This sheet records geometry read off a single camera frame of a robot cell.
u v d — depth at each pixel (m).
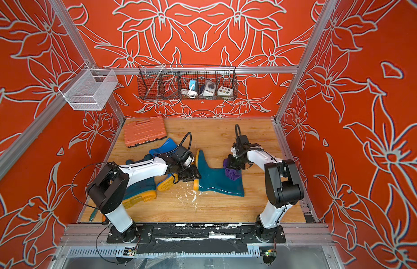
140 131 1.07
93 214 0.79
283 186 0.47
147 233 0.73
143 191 0.81
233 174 0.85
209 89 0.91
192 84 0.83
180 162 0.71
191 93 0.85
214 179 0.88
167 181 0.82
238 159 0.79
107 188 0.46
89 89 0.90
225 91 0.94
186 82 1.00
